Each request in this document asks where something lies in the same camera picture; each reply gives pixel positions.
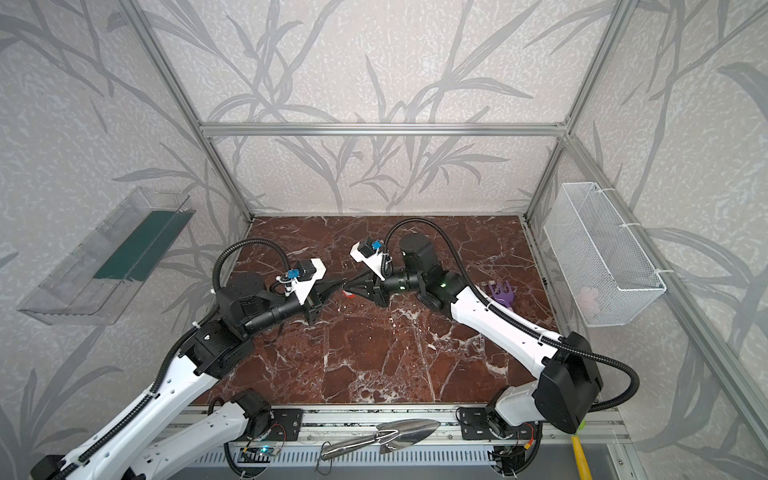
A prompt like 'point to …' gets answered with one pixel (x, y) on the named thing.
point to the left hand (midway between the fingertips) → (345, 274)
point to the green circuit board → (264, 449)
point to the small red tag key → (348, 294)
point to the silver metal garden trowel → (387, 437)
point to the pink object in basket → (587, 299)
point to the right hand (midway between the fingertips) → (350, 275)
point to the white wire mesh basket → (607, 275)
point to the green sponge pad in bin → (142, 250)
